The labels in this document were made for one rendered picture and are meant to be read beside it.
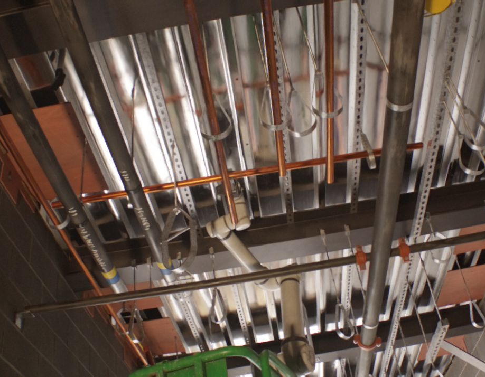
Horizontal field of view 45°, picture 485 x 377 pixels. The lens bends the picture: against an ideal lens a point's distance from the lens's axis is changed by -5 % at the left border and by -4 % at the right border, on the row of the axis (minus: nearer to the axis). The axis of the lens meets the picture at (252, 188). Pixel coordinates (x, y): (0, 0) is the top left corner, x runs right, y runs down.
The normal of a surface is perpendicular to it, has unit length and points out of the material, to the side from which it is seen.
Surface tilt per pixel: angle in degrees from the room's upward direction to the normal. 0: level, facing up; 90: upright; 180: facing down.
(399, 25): 131
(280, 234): 90
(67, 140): 180
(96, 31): 180
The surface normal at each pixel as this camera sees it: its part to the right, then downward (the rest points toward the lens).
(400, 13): -0.66, 0.63
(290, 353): -0.47, -0.67
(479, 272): 0.13, 0.77
